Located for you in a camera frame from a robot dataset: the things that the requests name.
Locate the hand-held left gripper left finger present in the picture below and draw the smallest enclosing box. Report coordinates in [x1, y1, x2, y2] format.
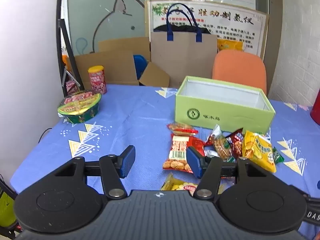
[47, 144, 137, 200]

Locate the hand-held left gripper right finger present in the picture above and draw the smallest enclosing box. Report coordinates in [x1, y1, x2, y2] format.
[186, 146, 275, 200]

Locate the red biscuit packet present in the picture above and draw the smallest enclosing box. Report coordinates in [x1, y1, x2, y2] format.
[163, 134, 206, 173]

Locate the yellow biscuit packet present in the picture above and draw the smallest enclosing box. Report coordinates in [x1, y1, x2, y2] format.
[161, 173, 225, 196]

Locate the clear peanut snack packet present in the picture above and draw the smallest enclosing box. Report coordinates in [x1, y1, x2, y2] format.
[207, 125, 233, 160]

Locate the small red-orange snack packet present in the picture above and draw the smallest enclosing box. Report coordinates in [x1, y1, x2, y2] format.
[167, 122, 199, 136]

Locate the dark red snack packet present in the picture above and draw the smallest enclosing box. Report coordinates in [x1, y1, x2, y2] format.
[226, 127, 244, 157]

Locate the green cardboard box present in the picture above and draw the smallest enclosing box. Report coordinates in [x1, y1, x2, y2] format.
[174, 75, 276, 134]

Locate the yellow chips packet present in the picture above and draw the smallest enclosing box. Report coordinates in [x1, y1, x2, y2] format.
[241, 130, 277, 173]

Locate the green foil snack packet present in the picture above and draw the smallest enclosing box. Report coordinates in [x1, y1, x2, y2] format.
[271, 147, 285, 165]

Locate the blue printed tablecloth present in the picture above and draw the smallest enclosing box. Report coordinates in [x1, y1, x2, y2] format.
[10, 84, 320, 240]

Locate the instant noodle bowl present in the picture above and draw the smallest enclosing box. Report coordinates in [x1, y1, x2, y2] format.
[57, 89, 102, 124]

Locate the red snack canister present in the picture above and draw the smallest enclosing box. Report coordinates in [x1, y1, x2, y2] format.
[87, 65, 108, 95]

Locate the small red carton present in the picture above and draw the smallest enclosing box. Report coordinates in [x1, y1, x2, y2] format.
[65, 80, 79, 94]

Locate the open cardboard box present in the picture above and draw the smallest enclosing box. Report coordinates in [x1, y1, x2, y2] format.
[74, 37, 170, 88]

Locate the orange chair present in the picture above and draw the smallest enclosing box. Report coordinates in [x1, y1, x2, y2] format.
[212, 49, 267, 95]

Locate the yellow plastic bag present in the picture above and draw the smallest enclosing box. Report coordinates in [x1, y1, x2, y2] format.
[217, 39, 244, 53]

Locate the black tripod stand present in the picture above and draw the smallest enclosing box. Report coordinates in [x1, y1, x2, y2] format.
[58, 19, 84, 92]

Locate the yellow-green object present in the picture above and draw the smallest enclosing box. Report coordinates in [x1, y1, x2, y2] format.
[0, 175, 18, 230]

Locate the red container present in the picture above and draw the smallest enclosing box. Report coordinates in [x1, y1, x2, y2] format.
[310, 106, 320, 125]

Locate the black cloth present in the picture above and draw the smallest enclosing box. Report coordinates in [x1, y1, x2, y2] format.
[153, 22, 213, 34]

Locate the black cable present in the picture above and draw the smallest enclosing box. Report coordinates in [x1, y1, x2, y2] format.
[37, 127, 53, 143]

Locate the paper bag with blue handles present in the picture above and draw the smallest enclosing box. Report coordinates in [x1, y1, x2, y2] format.
[150, 3, 218, 88]

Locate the white wall poster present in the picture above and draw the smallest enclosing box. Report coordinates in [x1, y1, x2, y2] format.
[145, 0, 270, 60]

